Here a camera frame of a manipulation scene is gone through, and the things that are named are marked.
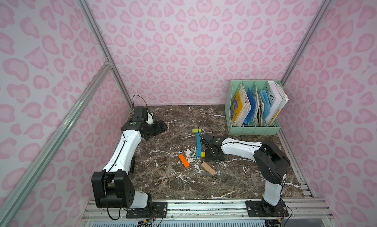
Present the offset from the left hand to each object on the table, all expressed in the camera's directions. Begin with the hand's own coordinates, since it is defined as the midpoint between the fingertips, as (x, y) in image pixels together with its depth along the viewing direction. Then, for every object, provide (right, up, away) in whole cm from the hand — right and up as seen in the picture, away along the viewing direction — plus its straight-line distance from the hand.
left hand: (161, 127), depth 84 cm
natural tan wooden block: (+27, -24, +2) cm, 36 cm away
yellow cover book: (+49, +16, +11) cm, 52 cm away
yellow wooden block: (+24, -17, +6) cm, 30 cm away
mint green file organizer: (+49, -2, +12) cm, 50 cm away
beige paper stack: (+59, +10, +6) cm, 60 cm away
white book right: (+69, +17, +5) cm, 72 cm away
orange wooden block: (+13, -21, +6) cm, 25 cm away
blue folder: (+55, +14, +7) cm, 57 cm away
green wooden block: (+19, -4, +20) cm, 28 cm away
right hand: (+29, -20, +8) cm, 36 cm away
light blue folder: (+62, +12, +3) cm, 63 cm away
